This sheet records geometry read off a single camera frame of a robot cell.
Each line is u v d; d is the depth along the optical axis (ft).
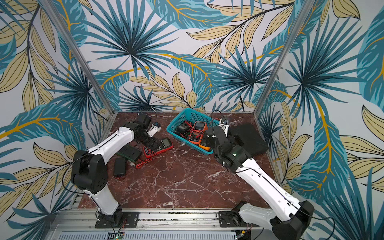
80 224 2.41
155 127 2.69
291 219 1.24
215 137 1.65
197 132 3.11
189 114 3.61
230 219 2.40
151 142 2.62
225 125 1.95
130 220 2.41
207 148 2.93
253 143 3.13
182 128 3.30
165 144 3.20
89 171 1.52
